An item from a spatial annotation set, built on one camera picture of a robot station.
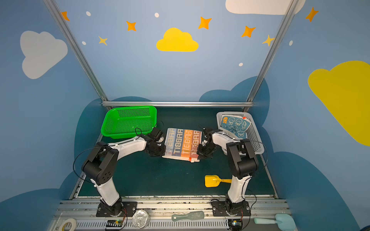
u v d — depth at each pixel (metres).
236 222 0.73
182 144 0.99
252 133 0.98
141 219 0.67
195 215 0.72
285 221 0.71
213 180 0.84
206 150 0.83
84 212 0.74
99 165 0.48
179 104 1.23
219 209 0.75
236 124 1.11
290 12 0.71
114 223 0.73
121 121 1.11
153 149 0.79
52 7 0.69
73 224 0.69
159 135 0.79
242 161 0.51
